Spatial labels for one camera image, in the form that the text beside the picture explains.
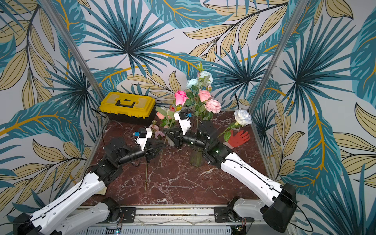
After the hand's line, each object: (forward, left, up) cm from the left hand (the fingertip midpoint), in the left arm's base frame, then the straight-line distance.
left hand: (164, 146), depth 65 cm
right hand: (+3, 0, +8) cm, 8 cm away
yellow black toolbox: (+37, +24, -13) cm, 46 cm away
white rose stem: (+5, -28, +4) cm, 29 cm away
